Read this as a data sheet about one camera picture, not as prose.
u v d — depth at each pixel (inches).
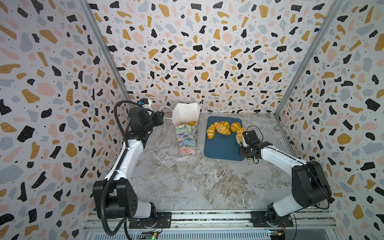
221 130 41.8
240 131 42.0
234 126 43.0
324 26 30.3
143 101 27.1
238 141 38.8
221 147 40.2
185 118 39.3
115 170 17.2
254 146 26.9
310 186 17.7
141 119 23.4
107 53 33.5
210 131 41.9
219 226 28.8
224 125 42.8
